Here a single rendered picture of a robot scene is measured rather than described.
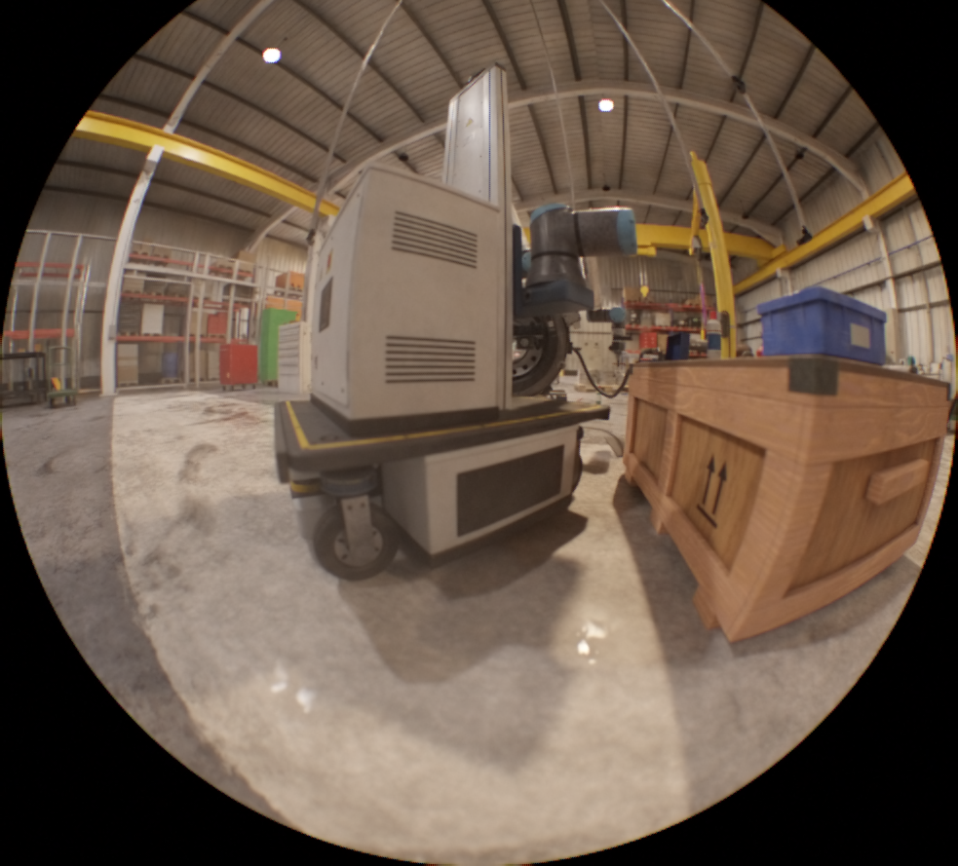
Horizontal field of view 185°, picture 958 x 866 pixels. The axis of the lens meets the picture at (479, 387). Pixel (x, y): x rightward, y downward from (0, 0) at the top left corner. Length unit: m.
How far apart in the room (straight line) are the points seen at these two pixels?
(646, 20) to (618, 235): 8.46
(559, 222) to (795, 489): 0.84
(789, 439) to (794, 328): 0.24
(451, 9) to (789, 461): 8.46
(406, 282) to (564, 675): 0.71
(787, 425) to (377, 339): 0.64
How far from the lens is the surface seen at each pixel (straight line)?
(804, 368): 0.44
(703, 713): 0.55
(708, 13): 9.28
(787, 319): 0.65
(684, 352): 1.19
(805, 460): 0.44
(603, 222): 0.91
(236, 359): 6.21
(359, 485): 0.54
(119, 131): 9.11
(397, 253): 0.57
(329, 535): 0.59
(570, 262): 0.90
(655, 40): 9.46
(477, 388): 0.63
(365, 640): 0.57
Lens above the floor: 0.44
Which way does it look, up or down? 4 degrees down
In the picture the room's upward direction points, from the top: 1 degrees clockwise
